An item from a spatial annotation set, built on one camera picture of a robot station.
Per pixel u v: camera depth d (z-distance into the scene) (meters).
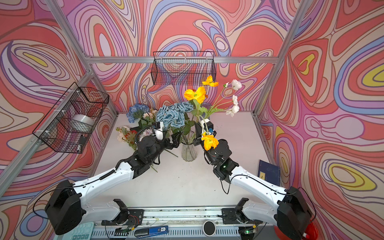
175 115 0.68
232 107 0.70
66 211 0.39
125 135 1.00
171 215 0.75
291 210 0.39
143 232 0.65
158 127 0.66
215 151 0.52
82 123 0.70
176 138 0.70
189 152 0.89
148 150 0.58
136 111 1.08
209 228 0.66
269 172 0.88
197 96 0.49
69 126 0.72
